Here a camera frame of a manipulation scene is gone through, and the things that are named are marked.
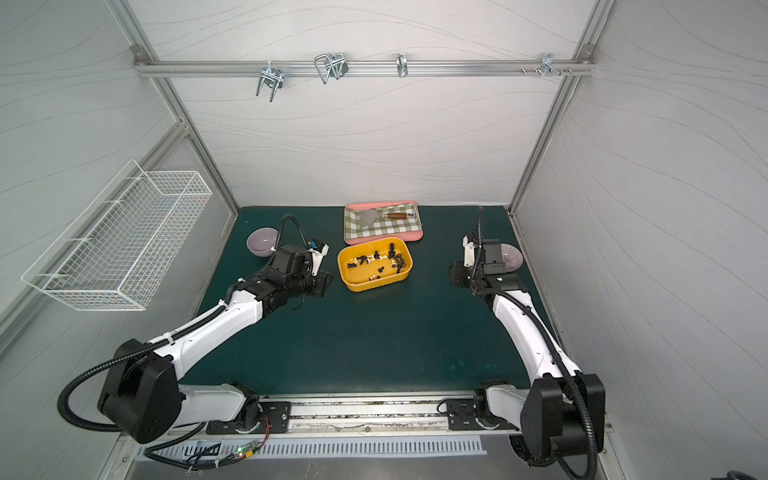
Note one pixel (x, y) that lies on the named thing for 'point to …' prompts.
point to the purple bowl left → (262, 242)
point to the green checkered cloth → (383, 227)
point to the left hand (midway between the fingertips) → (329, 275)
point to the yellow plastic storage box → (375, 264)
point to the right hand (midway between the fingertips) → (459, 267)
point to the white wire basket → (119, 250)
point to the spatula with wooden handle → (371, 216)
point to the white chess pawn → (374, 277)
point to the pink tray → (408, 237)
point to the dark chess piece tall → (400, 260)
